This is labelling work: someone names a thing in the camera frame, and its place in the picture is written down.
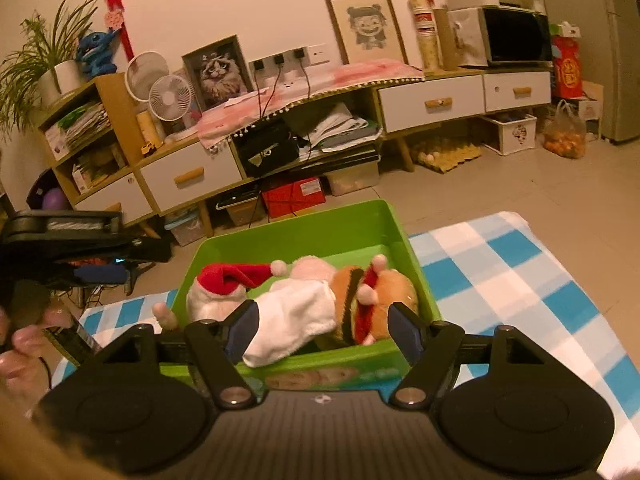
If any grey refrigerator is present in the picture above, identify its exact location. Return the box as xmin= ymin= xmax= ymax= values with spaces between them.
xmin=534 ymin=0 xmax=640 ymax=144

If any stack of paper cups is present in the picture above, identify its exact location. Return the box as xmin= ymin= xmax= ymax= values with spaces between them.
xmin=409 ymin=0 xmax=440 ymax=73

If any black bag in cabinet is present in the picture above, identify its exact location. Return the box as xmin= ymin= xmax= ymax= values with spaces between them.
xmin=232 ymin=119 xmax=299 ymax=178

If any black microwave oven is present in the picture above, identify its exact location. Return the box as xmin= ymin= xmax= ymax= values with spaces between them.
xmin=448 ymin=6 xmax=552 ymax=67

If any tall drink can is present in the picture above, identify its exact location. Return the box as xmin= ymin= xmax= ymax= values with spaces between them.
xmin=43 ymin=311 xmax=102 ymax=367

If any person's left hand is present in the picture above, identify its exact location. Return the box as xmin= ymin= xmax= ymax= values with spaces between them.
xmin=1 ymin=304 xmax=72 ymax=406

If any doll with checkered dress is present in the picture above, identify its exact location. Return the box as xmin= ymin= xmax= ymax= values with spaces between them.
xmin=152 ymin=302 xmax=179 ymax=332

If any pink table runner cloth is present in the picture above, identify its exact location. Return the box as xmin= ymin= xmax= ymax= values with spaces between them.
xmin=196 ymin=58 xmax=424 ymax=150

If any white rabbit plush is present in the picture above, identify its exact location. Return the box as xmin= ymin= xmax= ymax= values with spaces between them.
xmin=243 ymin=278 xmax=336 ymax=368

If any santa plush toy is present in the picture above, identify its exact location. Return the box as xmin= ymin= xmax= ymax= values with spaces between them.
xmin=186 ymin=260 xmax=288 ymax=322

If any blue white checkered tablecloth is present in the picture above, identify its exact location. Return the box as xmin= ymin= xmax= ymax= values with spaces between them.
xmin=80 ymin=200 xmax=639 ymax=478

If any potted green plant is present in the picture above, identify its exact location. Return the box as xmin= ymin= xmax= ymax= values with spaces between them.
xmin=1 ymin=0 xmax=98 ymax=138

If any green plastic bin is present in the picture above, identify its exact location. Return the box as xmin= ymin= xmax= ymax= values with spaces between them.
xmin=154 ymin=200 xmax=439 ymax=396

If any wooden shelf unit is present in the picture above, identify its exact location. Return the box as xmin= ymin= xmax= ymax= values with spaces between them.
xmin=39 ymin=74 xmax=157 ymax=237

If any purple ball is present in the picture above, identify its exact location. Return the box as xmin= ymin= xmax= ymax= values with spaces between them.
xmin=41 ymin=188 xmax=72 ymax=211

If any blue stitch plush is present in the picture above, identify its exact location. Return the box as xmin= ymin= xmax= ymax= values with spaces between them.
xmin=75 ymin=29 xmax=119 ymax=79

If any egg carton tray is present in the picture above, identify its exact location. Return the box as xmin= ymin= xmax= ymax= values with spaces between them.
xmin=410 ymin=136 xmax=482 ymax=174

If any white storage crate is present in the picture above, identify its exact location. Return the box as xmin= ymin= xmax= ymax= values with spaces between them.
xmin=478 ymin=112 xmax=537 ymax=156

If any pink fluffy plush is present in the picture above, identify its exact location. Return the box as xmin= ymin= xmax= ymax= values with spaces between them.
xmin=288 ymin=256 xmax=337 ymax=283

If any white desk fan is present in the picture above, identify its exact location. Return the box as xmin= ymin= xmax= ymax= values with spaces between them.
xmin=149 ymin=74 xmax=193 ymax=134
xmin=125 ymin=51 xmax=170 ymax=103

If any framed cat picture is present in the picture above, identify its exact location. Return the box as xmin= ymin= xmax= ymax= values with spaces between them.
xmin=182 ymin=36 xmax=254 ymax=112

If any red gift box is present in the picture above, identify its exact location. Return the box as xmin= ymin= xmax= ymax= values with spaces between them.
xmin=551 ymin=36 xmax=584 ymax=100

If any red box under cabinet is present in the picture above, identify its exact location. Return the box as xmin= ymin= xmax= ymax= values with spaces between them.
xmin=262 ymin=177 xmax=326 ymax=218

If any framed cartoon girl picture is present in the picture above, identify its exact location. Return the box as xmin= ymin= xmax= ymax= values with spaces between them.
xmin=324 ymin=0 xmax=408 ymax=64

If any hamburger plush toy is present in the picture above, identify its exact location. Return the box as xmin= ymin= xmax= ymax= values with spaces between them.
xmin=320 ymin=254 xmax=419 ymax=349

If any bag of oranges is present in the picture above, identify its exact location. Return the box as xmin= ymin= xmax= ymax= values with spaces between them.
xmin=542 ymin=100 xmax=587 ymax=159

